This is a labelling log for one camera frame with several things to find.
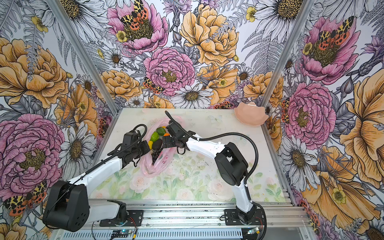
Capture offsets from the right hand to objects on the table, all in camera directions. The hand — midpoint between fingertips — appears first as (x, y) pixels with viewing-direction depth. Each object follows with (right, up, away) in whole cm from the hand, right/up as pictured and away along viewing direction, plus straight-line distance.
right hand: (170, 144), depth 90 cm
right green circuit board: (+43, -38, -19) cm, 60 cm away
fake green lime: (-12, +4, +9) cm, 15 cm away
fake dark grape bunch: (-10, -7, +1) cm, 12 cm away
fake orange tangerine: (-5, +5, +12) cm, 14 cm away
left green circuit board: (-20, -39, -20) cm, 48 cm away
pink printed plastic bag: (-2, -7, +1) cm, 7 cm away
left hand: (-12, -3, -1) cm, 13 cm away
